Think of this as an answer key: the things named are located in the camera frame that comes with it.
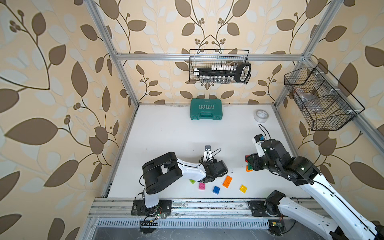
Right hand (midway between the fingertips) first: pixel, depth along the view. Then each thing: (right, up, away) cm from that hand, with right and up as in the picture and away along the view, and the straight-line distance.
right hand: (249, 158), depth 72 cm
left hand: (-19, -4, +18) cm, 26 cm away
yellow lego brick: (0, -19, +9) cm, 21 cm away
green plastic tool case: (-19, +26, +40) cm, 52 cm away
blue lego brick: (-15, -19, +7) cm, 25 cm away
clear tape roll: (+23, +21, +41) cm, 52 cm away
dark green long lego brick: (-1, -3, -3) cm, 5 cm away
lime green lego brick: (-28, -16, +11) cm, 34 cm away
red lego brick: (-2, 0, 0) cm, 2 cm away
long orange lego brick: (-9, -16, +11) cm, 21 cm away
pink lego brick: (-23, -18, +9) cm, 30 cm away
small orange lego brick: (-1, -6, 0) cm, 6 cm away
